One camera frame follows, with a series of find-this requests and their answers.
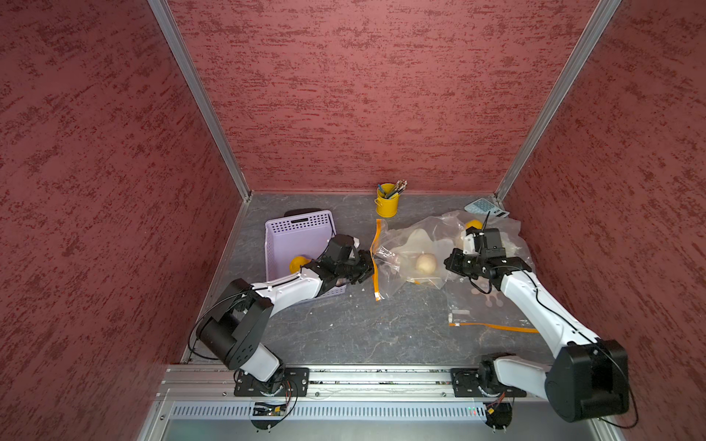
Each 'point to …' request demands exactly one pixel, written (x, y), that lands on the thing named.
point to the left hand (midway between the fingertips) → (382, 269)
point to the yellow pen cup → (389, 208)
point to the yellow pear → (297, 262)
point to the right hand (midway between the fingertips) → (443, 265)
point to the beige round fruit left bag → (427, 263)
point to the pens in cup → (398, 188)
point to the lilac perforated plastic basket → (305, 233)
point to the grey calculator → (484, 206)
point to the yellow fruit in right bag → (475, 223)
